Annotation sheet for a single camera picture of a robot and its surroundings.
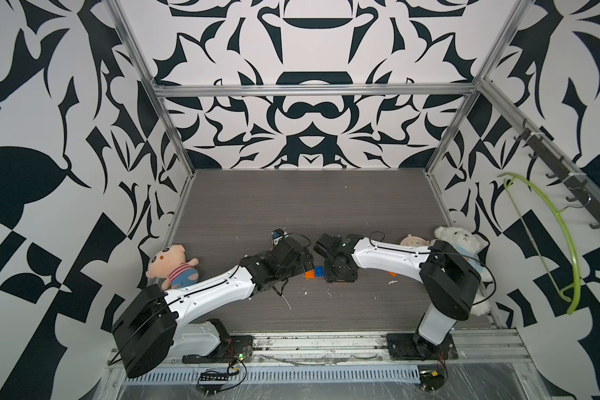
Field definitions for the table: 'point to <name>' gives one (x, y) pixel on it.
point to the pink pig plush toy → (169, 262)
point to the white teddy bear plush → (467, 248)
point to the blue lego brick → (319, 271)
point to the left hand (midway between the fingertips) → (304, 256)
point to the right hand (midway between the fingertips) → (332, 274)
